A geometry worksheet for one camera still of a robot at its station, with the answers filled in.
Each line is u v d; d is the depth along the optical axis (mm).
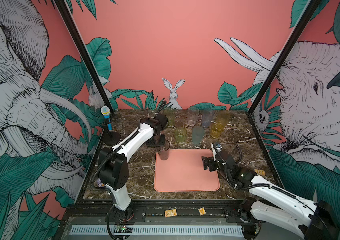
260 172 879
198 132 1067
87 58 888
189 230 701
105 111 877
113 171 459
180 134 1041
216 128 1057
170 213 743
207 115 1043
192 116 1041
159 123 628
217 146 697
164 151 834
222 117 1031
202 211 746
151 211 758
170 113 1192
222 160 579
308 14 713
